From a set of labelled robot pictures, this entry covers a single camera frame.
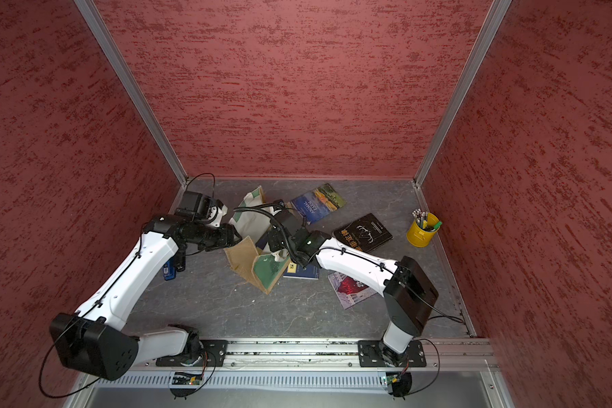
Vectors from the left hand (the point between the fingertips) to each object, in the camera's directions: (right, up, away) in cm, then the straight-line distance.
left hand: (232, 246), depth 78 cm
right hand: (+12, +2, +4) cm, 13 cm away
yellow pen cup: (+66, +1, +15) cm, 67 cm away
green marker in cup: (+71, +5, +14) cm, 73 cm away
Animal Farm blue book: (+28, +14, +34) cm, 46 cm away
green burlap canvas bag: (+3, +8, +12) cm, 15 cm away
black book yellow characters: (+46, +1, +23) cm, 51 cm away
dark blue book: (+18, -11, +13) cm, 25 cm away
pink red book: (+38, -17, +10) cm, 43 cm away
